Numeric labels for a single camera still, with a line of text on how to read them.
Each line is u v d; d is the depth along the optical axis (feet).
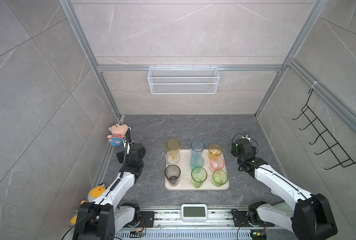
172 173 2.70
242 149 2.10
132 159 2.12
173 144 2.89
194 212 2.35
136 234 2.32
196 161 3.01
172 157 2.81
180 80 3.27
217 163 2.91
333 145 2.05
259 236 2.31
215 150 3.12
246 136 2.38
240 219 2.40
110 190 1.55
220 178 2.81
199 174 2.44
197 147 2.75
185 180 2.86
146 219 2.41
